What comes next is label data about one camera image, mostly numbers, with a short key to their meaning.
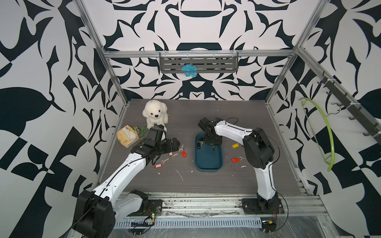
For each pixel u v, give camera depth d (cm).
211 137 81
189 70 91
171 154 91
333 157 64
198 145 96
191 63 93
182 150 94
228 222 71
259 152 54
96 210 39
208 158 90
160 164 88
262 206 65
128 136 95
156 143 63
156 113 91
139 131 99
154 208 74
